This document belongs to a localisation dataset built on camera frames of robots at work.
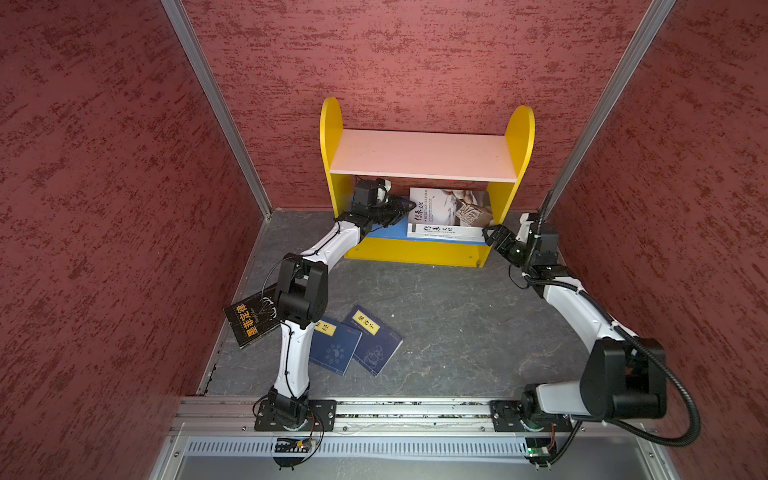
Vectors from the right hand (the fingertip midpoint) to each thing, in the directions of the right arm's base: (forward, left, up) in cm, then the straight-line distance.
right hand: (489, 239), depth 87 cm
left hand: (+10, +22, +3) cm, 24 cm away
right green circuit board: (-49, -5, -20) cm, 54 cm away
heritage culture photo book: (+13, +10, +1) cm, 17 cm away
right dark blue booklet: (-24, +34, -17) cm, 45 cm away
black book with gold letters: (-16, +73, -16) cm, 77 cm away
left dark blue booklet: (-24, +47, -17) cm, 56 cm away
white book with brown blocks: (+4, +8, -2) cm, 9 cm away
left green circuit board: (-48, +55, -20) cm, 76 cm away
